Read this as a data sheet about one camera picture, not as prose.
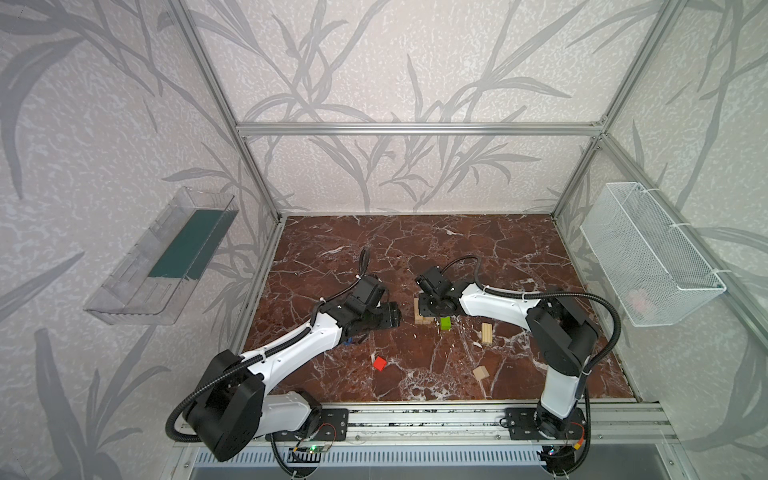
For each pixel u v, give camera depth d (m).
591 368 0.52
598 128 0.94
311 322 0.54
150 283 0.65
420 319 0.89
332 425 0.72
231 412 0.40
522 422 0.74
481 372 0.81
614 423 0.75
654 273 0.63
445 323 0.89
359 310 0.64
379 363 0.84
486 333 0.88
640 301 0.73
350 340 0.67
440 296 0.71
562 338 0.48
